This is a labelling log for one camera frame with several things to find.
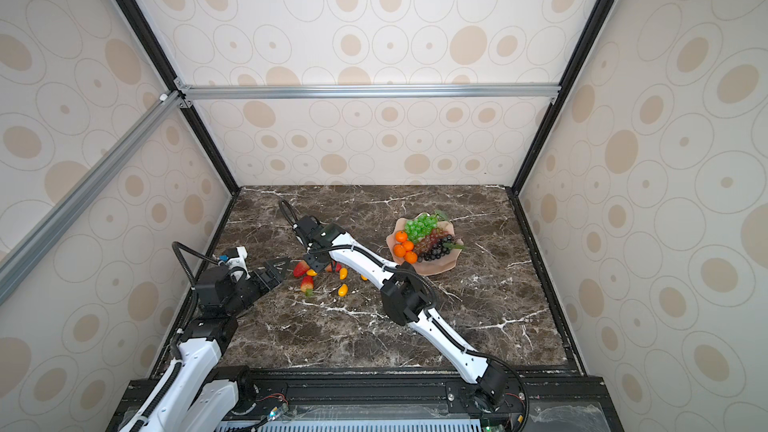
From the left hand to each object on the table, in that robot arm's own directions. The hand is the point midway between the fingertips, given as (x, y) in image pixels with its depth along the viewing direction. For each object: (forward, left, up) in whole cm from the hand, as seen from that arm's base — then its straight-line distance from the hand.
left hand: (287, 262), depth 80 cm
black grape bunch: (+12, -43, -13) cm, 47 cm away
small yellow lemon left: (+5, -2, -15) cm, 16 cm away
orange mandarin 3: (+11, -30, -12) cm, 34 cm away
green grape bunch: (+19, -37, -10) cm, 43 cm away
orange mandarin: (+10, -34, -14) cm, 38 cm away
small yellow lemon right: (-9, -22, +9) cm, 25 cm away
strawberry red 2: (-1, -2, -13) cm, 14 cm away
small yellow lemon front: (-1, -13, -16) cm, 20 cm away
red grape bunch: (+15, -39, -14) cm, 45 cm away
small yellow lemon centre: (+4, -13, -15) cm, 20 cm away
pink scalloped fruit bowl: (+6, -40, -14) cm, 43 cm away
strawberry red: (+6, +1, -15) cm, 16 cm away
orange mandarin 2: (+17, -31, -12) cm, 37 cm away
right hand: (+10, -4, -15) cm, 19 cm away
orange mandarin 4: (+14, -33, -14) cm, 39 cm away
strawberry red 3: (-5, -15, +7) cm, 17 cm away
